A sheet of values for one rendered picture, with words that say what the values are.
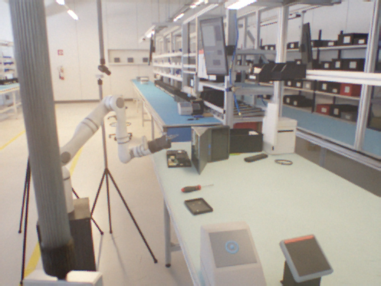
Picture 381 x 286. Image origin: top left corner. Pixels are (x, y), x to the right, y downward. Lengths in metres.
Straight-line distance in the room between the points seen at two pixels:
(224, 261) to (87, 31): 12.31
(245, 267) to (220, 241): 0.09
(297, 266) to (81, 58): 12.31
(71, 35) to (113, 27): 1.58
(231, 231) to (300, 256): 0.18
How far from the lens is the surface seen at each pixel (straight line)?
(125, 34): 12.76
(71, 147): 1.52
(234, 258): 0.78
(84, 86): 12.81
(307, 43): 3.94
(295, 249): 0.83
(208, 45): 2.92
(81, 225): 1.56
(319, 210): 1.31
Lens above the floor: 1.56
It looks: 15 degrees down
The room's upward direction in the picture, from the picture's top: straight up
